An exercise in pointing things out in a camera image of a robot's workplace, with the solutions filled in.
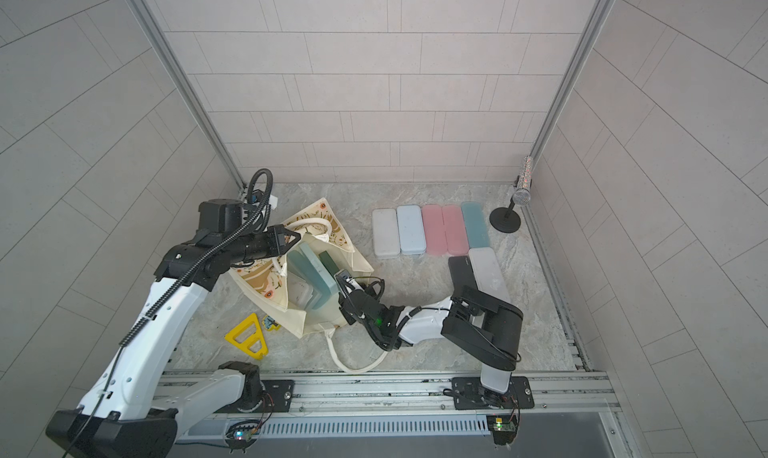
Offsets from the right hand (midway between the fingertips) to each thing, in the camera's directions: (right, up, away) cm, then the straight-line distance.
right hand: (345, 292), depth 85 cm
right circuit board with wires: (+40, -26, -17) cm, 51 cm away
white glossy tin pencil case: (+11, +16, +15) cm, 24 cm away
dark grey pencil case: (+35, +4, +8) cm, 36 cm away
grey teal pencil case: (-10, +3, -1) cm, 10 cm away
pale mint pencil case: (+19, +17, +16) cm, 30 cm away
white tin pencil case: (+43, +4, +7) cm, 44 cm away
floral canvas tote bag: (-16, +6, -13) cm, 21 cm away
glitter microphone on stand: (+53, +20, +20) cm, 60 cm away
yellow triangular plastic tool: (-25, -10, -6) cm, 28 cm away
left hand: (-7, +19, -15) cm, 25 cm away
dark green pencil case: (-6, +8, +3) cm, 10 cm away
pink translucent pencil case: (+35, +17, +17) cm, 42 cm away
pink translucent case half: (+28, +17, +17) cm, 36 cm away
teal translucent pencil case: (+43, +18, +20) cm, 50 cm away
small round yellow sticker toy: (-20, -8, -4) cm, 22 cm away
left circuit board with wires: (-18, -25, -21) cm, 37 cm away
